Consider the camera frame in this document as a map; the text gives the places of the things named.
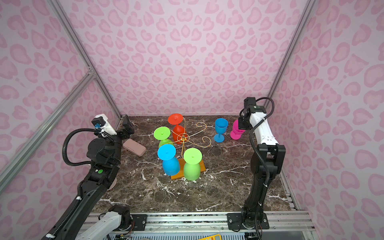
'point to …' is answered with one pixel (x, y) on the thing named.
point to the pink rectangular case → (134, 147)
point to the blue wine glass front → (166, 152)
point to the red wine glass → (179, 132)
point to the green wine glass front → (192, 157)
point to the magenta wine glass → (236, 133)
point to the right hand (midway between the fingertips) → (246, 125)
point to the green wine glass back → (163, 133)
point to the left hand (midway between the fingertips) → (115, 115)
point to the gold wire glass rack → (181, 175)
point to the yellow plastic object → (212, 237)
